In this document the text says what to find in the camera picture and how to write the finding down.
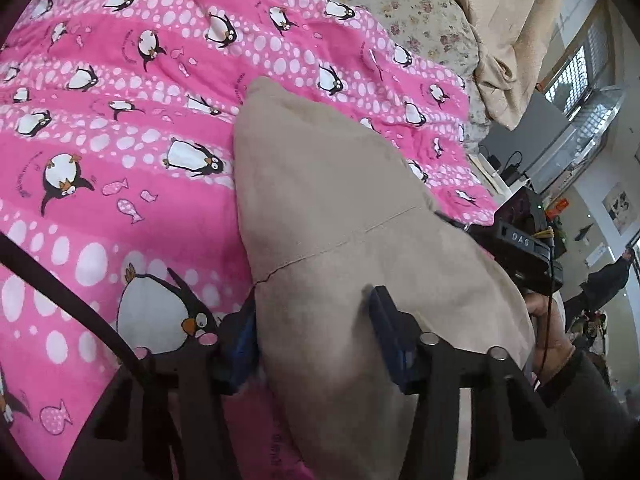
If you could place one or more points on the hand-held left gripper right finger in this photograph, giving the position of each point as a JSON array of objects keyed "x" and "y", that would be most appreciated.
[{"x": 390, "y": 340}]

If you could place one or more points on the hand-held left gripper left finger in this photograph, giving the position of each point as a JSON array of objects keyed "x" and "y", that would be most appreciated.
[{"x": 244, "y": 342}]

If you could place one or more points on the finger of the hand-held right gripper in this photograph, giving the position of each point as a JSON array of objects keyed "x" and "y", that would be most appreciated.
[{"x": 452, "y": 222}]

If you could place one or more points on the beige zip jacket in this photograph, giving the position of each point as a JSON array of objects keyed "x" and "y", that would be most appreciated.
[{"x": 340, "y": 210}]

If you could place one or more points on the person's right hand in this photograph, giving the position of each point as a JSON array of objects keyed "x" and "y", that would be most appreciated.
[{"x": 547, "y": 340}]

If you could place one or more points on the black charger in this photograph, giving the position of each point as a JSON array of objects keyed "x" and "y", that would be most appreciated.
[{"x": 511, "y": 170}]

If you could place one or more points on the window with metal grille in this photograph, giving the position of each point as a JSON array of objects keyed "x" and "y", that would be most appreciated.
[{"x": 585, "y": 90}]

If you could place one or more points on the beige curtain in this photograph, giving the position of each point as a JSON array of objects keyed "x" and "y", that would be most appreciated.
[{"x": 515, "y": 35}]

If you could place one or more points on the floral bed sheet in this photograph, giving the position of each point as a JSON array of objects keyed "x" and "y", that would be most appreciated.
[{"x": 400, "y": 5}]

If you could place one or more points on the pink penguin print blanket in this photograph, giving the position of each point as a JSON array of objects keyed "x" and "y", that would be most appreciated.
[{"x": 125, "y": 110}]

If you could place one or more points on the wall poster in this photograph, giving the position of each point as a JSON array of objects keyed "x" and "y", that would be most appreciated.
[{"x": 618, "y": 207}]

